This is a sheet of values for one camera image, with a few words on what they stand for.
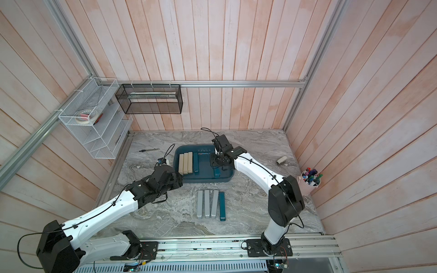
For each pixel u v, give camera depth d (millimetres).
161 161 712
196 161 1006
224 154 636
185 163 988
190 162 986
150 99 1071
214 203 840
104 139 786
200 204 840
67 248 382
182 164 981
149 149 1114
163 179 600
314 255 741
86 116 687
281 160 1010
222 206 837
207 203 845
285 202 452
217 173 828
